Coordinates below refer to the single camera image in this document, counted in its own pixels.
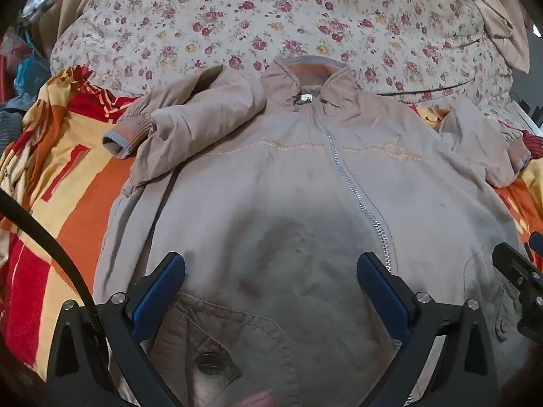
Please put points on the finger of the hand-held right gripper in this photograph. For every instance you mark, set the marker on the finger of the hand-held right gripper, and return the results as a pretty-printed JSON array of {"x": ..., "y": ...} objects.
[{"x": 524, "y": 284}]

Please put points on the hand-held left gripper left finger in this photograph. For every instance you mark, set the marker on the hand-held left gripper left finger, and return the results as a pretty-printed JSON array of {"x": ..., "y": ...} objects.
[{"x": 159, "y": 292}]

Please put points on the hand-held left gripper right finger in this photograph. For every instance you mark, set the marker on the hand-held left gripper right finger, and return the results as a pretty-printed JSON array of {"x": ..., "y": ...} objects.
[{"x": 382, "y": 292}]

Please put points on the beige zip jacket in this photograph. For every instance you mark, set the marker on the beige zip jacket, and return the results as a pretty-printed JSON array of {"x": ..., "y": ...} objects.
[{"x": 275, "y": 186}]

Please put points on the orange red yellow bedsheet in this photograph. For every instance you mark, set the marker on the orange red yellow bedsheet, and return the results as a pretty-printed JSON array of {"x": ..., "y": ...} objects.
[{"x": 63, "y": 186}]

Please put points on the grey blue garment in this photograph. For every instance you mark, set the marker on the grey blue garment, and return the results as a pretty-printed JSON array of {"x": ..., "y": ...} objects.
[{"x": 12, "y": 118}]

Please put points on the teal cloth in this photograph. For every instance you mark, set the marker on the teal cloth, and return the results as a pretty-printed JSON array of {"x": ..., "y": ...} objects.
[{"x": 32, "y": 74}]

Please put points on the red cloth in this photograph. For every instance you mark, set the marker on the red cloth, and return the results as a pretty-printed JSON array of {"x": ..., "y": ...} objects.
[{"x": 10, "y": 65}]

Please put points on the floral quilt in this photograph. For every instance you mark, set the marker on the floral quilt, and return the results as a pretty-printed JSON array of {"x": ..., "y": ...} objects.
[{"x": 254, "y": 25}]

